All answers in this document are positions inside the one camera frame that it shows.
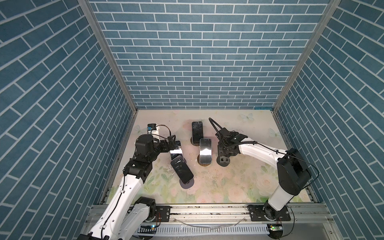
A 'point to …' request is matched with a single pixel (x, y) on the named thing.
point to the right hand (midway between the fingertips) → (220, 150)
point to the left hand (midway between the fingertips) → (168, 136)
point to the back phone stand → (194, 144)
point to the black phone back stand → (197, 131)
